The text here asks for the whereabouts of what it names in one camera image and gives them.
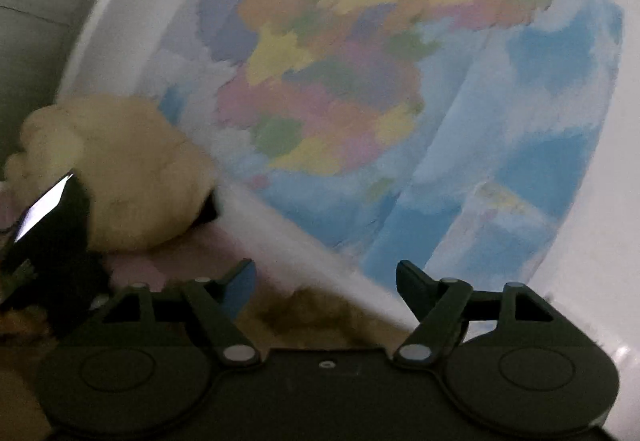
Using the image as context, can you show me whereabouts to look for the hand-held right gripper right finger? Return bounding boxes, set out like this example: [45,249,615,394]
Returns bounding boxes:
[394,260,557,368]

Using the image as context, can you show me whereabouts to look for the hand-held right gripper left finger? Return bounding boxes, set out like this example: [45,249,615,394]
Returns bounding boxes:
[89,259,262,368]

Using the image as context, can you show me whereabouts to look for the brown padded jacket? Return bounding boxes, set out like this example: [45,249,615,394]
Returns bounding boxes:
[235,285,418,353]

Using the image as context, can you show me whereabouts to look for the pink bed sheet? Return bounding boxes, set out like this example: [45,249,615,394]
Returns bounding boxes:
[102,220,247,295]

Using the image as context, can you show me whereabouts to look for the colourful wall map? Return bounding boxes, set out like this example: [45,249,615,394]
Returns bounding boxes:
[140,0,627,293]

